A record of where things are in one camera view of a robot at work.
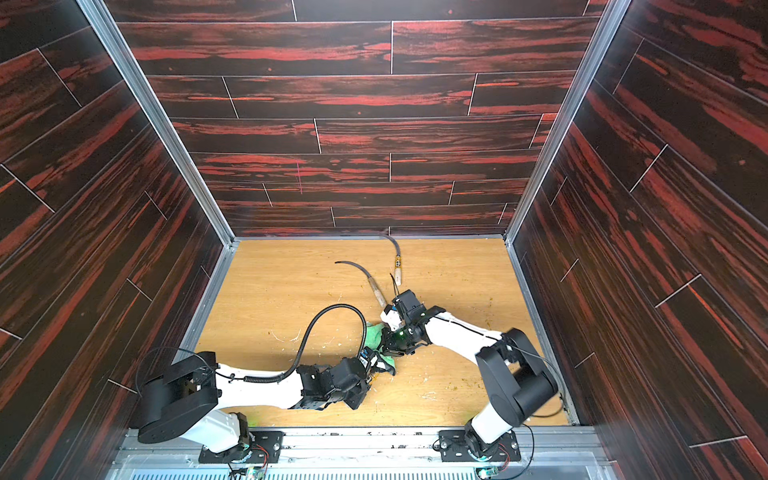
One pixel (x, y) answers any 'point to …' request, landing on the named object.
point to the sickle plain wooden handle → (377, 291)
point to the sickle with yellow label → (398, 260)
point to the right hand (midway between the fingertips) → (382, 349)
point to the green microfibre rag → (373, 339)
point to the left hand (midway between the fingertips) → (370, 391)
